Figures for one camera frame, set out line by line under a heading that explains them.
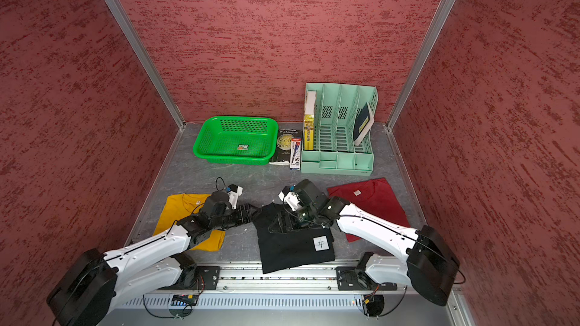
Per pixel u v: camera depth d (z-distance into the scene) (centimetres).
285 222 66
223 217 70
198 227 63
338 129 118
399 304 70
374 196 93
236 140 113
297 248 80
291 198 72
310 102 93
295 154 103
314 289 74
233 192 78
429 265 40
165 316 68
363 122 104
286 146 110
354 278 74
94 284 41
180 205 90
